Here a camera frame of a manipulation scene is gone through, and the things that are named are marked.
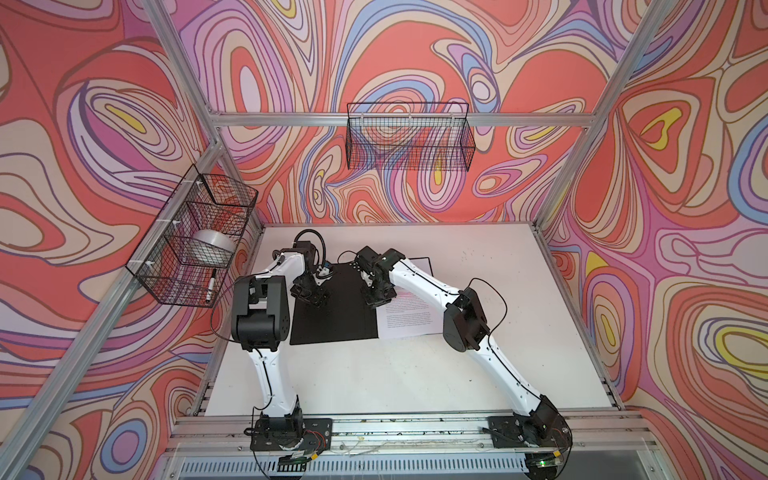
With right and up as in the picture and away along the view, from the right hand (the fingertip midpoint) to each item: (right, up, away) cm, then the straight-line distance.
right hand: (377, 309), depth 96 cm
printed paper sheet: (+10, -1, -2) cm, 11 cm away
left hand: (-20, +3, +2) cm, 21 cm away
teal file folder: (-10, -2, 0) cm, 10 cm away
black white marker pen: (-40, +10, -24) cm, 48 cm away
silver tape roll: (-39, +19, -26) cm, 51 cm away
